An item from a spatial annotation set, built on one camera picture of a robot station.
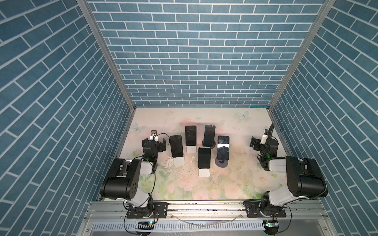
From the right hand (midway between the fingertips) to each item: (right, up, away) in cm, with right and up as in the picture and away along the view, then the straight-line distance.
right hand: (261, 138), depth 94 cm
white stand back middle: (-46, -7, +1) cm, 47 cm away
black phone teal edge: (-38, -9, -15) cm, 42 cm away
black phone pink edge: (-46, +4, -5) cm, 47 cm away
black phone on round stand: (-34, +2, -1) cm, 34 cm away
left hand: (-67, 0, -1) cm, 67 cm away
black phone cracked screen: (-27, -4, -9) cm, 29 cm away
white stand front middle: (-38, -19, -8) cm, 43 cm away
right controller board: (-5, -42, -21) cm, 47 cm away
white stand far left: (-53, -14, -4) cm, 55 cm away
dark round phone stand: (-32, -6, -1) cm, 33 cm away
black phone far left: (-54, -3, -11) cm, 55 cm away
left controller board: (-68, -41, -22) cm, 82 cm away
